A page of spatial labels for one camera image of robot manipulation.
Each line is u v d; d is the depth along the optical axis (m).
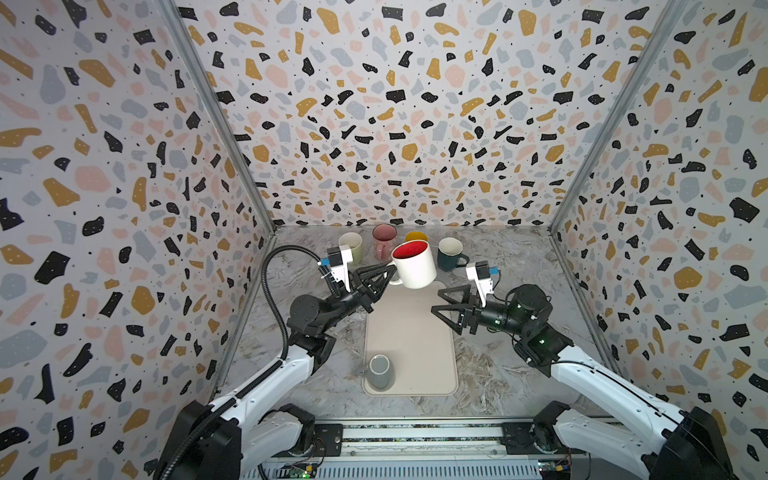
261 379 0.48
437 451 0.73
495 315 0.62
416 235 1.07
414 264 0.62
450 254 1.01
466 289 0.69
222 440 0.39
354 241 1.06
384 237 1.11
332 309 0.55
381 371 0.75
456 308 0.60
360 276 0.61
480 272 0.61
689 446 0.39
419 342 0.90
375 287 0.63
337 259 0.58
